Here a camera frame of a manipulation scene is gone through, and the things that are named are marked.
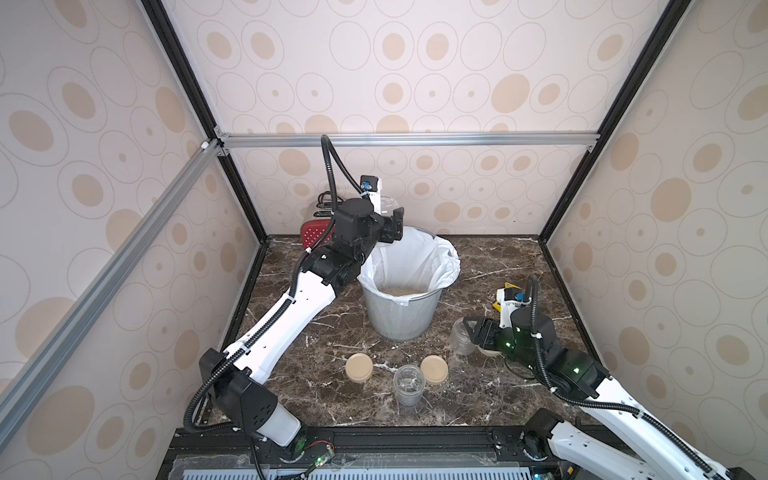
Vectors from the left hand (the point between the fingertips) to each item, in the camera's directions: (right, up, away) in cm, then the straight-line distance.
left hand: (398, 204), depth 69 cm
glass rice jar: (+3, -47, +15) cm, 50 cm away
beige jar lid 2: (+11, -44, +17) cm, 48 cm away
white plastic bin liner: (+7, -14, +22) cm, 27 cm away
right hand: (+21, -28, +4) cm, 35 cm away
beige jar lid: (-11, -44, +17) cm, 48 cm away
